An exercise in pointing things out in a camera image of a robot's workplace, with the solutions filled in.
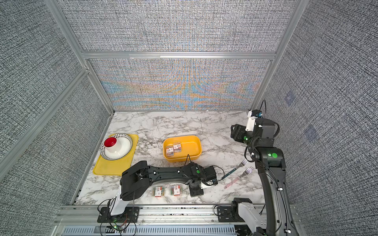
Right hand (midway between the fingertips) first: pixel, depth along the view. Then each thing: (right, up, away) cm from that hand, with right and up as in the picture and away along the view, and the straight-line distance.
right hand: (240, 124), depth 67 cm
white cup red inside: (-73, -13, +28) cm, 80 cm away
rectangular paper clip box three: (-30, -36, +12) cm, 48 cm away
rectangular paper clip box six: (-31, -15, +28) cm, 44 cm away
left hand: (-18, -36, +13) cm, 42 cm away
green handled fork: (+9, -24, +23) cm, 34 cm away
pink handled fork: (+12, -28, +20) cm, 37 cm away
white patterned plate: (-65, -14, +31) cm, 73 cm away
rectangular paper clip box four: (-36, -17, +27) cm, 48 cm away
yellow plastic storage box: (-22, -14, +30) cm, 40 cm away
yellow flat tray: (-74, -26, +22) cm, 81 cm away
